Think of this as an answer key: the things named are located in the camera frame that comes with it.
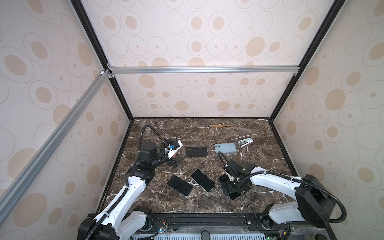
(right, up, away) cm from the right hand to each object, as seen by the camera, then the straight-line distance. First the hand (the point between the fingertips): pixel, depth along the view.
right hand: (230, 190), depth 85 cm
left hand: (-26, +26, -10) cm, 38 cm away
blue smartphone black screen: (-16, +5, +3) cm, 17 cm away
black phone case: (-19, +20, +16) cm, 32 cm away
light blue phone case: (+1, +22, +18) cm, 29 cm away
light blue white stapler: (+15, +26, +18) cm, 35 cm away
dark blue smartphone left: (-29, +2, +1) cm, 29 cm away
